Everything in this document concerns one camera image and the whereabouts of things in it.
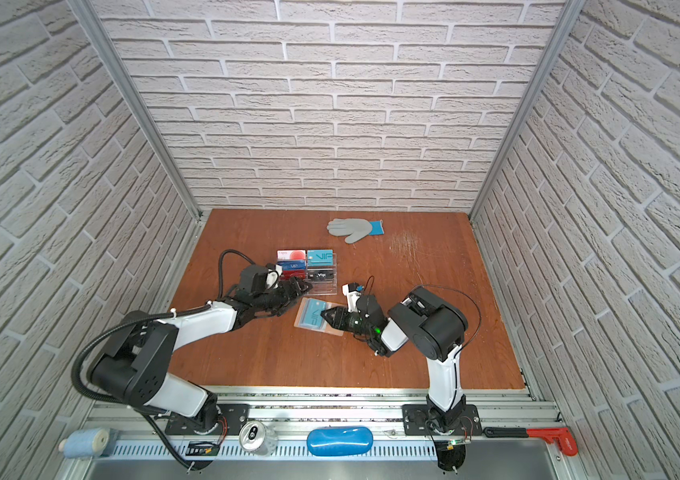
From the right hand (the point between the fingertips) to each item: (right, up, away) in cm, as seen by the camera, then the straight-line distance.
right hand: (323, 314), depth 90 cm
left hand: (-5, +8, -2) cm, 9 cm away
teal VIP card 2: (-2, +17, +6) cm, 18 cm away
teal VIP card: (-4, 0, 0) cm, 4 cm away
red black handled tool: (+58, -25, -19) cm, 66 cm away
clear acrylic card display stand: (-2, +14, +6) cm, 15 cm away
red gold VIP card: (-10, +12, +5) cm, 17 cm away
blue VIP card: (-10, +15, +5) cm, 19 cm away
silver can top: (-11, -19, -30) cm, 37 cm away
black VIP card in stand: (-1, +12, +5) cm, 13 cm away
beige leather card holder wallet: (+1, -4, -1) cm, 4 cm away
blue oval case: (+5, -24, -23) cm, 33 cm away
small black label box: (-29, -29, -18) cm, 45 cm away
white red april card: (-11, +18, +5) cm, 22 cm away
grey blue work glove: (+10, +28, +24) cm, 38 cm away
